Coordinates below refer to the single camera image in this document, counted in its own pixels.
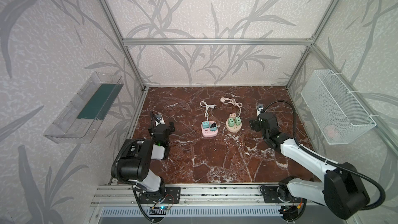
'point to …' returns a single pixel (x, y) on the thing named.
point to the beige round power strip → (234, 128)
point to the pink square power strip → (209, 129)
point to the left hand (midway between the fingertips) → (163, 116)
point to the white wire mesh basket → (340, 118)
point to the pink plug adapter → (232, 115)
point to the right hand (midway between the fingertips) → (261, 112)
